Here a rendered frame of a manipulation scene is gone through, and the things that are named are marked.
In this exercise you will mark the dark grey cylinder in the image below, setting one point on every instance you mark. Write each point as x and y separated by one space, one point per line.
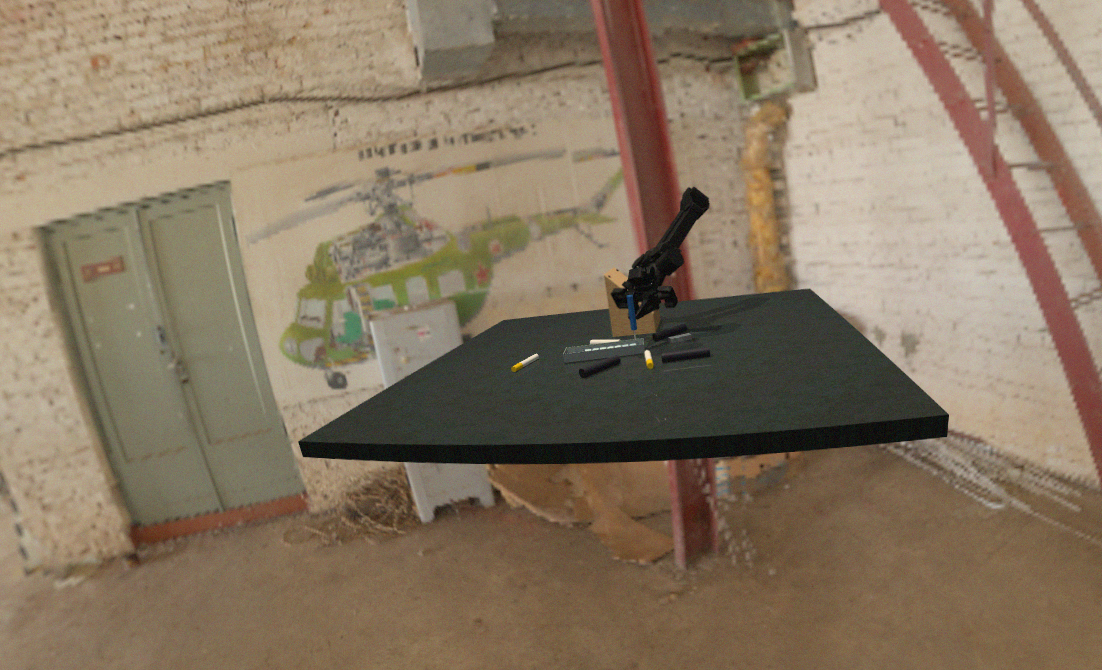
599 366
669 332
687 354

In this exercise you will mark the keyboard with white letter keys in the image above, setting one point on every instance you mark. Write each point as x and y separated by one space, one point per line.
601 351

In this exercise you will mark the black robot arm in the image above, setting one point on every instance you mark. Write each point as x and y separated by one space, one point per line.
665 258

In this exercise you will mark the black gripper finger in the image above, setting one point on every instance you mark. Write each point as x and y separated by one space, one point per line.
648 304
636 305

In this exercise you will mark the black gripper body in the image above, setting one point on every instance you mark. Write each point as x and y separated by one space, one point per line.
660 292

